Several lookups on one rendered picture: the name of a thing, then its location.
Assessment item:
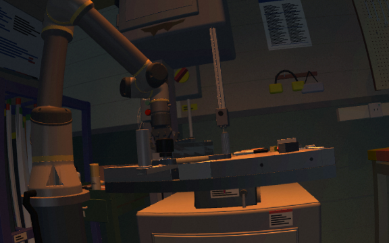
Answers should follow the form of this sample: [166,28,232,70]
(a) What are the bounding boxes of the grey upright rod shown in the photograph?
[186,99,196,140]

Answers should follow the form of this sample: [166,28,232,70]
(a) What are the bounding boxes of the white hanging pad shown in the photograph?
[301,70,325,95]

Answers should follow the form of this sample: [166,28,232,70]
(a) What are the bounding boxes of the black grey block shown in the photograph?
[276,137,300,154]

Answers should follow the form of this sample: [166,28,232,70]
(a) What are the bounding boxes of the beige pegboard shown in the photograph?
[352,0,389,91]

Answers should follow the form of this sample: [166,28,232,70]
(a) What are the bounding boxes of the band saw blade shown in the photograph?
[221,131,231,155]

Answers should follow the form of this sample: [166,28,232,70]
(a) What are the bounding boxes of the dark grey box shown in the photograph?
[175,138,214,157]

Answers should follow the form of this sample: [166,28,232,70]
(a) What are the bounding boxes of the grey cylinder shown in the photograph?
[135,128,153,167]

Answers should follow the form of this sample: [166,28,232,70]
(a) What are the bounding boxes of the white blue text poster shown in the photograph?
[0,0,45,79]

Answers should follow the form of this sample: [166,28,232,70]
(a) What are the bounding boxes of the yellow ear muffs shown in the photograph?
[269,69,305,95]

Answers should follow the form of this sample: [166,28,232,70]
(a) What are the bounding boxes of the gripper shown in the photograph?
[151,126,179,140]

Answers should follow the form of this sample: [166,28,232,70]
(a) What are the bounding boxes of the grey blade guide post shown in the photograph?
[209,27,230,128]

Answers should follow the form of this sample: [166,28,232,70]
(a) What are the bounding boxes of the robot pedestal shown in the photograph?
[22,188,91,243]

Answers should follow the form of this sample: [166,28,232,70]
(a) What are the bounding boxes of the cream bottle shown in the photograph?
[89,163,102,191]

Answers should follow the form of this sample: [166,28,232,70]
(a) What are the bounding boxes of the grey band saw body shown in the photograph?
[103,0,338,243]

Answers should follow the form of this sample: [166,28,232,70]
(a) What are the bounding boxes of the square steel bar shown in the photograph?
[175,155,211,165]

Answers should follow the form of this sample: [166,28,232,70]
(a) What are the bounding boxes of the white wall trunking with socket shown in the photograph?
[336,100,389,123]

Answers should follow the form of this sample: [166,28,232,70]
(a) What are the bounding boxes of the black mitre gauge knob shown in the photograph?
[155,138,175,154]

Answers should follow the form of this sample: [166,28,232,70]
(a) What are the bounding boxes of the black cable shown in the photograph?
[22,189,44,243]

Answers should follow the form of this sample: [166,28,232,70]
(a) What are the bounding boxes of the white black marker pen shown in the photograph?
[232,148,270,156]

